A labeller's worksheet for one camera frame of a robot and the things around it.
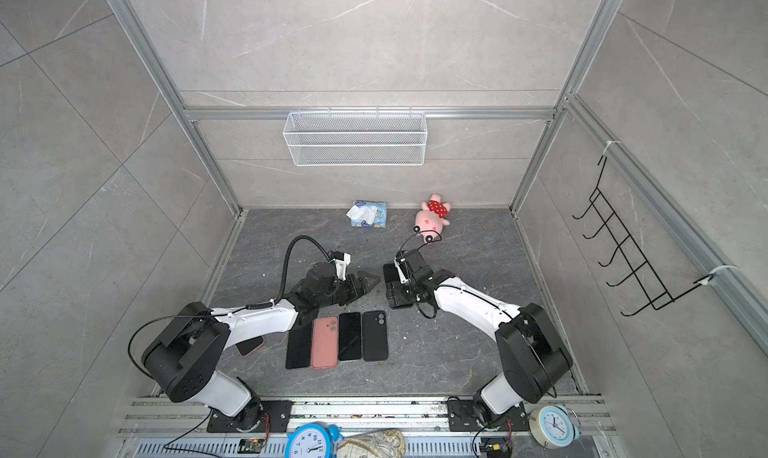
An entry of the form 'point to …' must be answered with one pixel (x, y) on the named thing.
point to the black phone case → (374, 335)
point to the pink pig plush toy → (431, 217)
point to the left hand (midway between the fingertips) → (375, 278)
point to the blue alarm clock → (314, 440)
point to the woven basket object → (388, 443)
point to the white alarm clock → (554, 426)
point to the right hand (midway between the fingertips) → (398, 289)
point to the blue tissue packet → (368, 214)
